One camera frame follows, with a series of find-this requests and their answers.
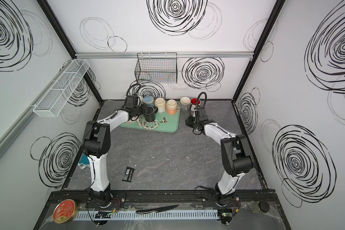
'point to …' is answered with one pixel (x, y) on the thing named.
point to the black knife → (156, 210)
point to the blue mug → (149, 100)
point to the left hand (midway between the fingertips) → (147, 108)
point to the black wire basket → (156, 68)
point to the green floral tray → (164, 122)
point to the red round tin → (64, 211)
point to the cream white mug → (193, 103)
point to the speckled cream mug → (160, 103)
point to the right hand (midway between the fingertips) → (187, 121)
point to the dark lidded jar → (258, 207)
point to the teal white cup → (84, 161)
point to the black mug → (150, 116)
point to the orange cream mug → (171, 107)
